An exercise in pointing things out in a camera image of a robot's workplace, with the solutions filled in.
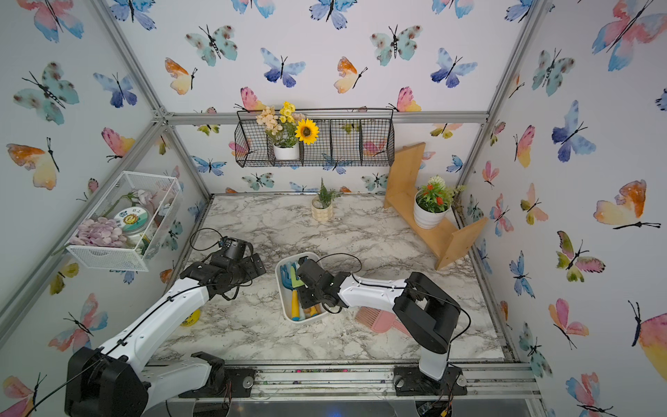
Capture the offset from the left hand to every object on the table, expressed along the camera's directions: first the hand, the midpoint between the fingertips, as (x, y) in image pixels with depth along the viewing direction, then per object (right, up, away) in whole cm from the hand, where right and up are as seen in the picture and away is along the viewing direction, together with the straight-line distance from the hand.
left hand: (255, 267), depth 84 cm
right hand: (+15, -9, +1) cm, 18 cm away
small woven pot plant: (+20, +22, +26) cm, 39 cm away
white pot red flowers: (+58, +22, +3) cm, 62 cm away
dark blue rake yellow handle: (+11, -5, +6) cm, 13 cm away
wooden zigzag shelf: (+62, +8, 0) cm, 62 cm away
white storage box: (+9, -10, +6) cm, 15 cm away
